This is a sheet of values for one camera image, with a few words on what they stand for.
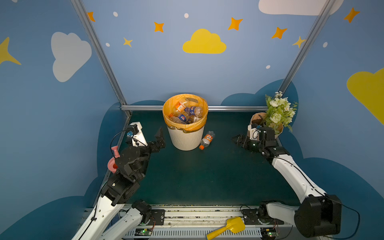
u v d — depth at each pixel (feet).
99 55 2.78
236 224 2.40
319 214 1.31
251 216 2.47
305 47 2.73
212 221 2.44
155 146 1.77
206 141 3.33
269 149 1.96
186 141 2.93
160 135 1.77
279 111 2.62
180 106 2.98
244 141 2.40
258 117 3.34
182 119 3.06
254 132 2.40
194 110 2.95
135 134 1.59
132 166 1.38
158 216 2.46
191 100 3.09
